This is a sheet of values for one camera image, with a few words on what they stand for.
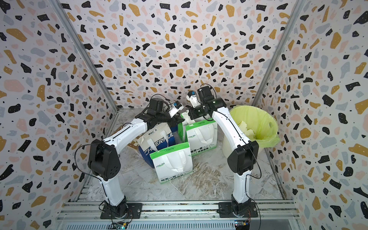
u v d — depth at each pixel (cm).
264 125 84
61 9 70
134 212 73
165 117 76
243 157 49
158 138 81
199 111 71
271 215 75
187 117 85
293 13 73
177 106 74
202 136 82
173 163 71
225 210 74
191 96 74
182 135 93
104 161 48
